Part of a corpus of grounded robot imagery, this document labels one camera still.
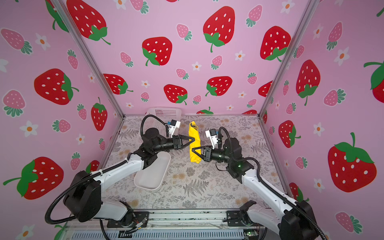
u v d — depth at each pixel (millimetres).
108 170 485
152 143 612
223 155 634
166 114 1145
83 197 423
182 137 662
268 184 479
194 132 699
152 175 885
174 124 691
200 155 674
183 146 657
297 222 390
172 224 731
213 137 661
